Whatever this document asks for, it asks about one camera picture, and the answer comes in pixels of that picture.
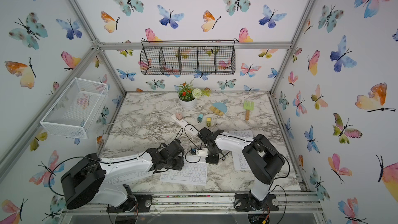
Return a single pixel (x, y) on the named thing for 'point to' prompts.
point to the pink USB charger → (179, 116)
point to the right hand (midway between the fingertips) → (212, 157)
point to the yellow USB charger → (208, 122)
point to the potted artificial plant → (188, 95)
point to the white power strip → (188, 128)
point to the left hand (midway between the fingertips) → (182, 165)
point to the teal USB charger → (200, 117)
